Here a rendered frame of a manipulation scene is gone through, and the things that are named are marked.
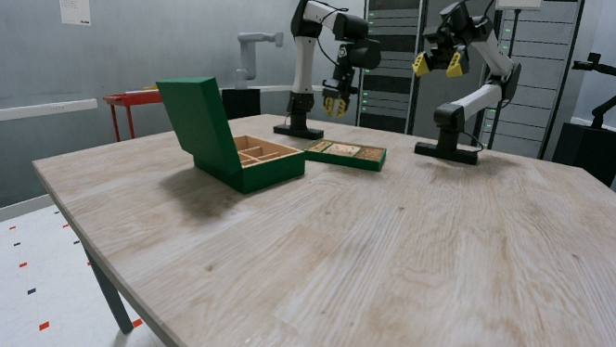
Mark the green jewelry box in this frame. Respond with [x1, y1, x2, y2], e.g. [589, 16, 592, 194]
[155, 77, 305, 195]

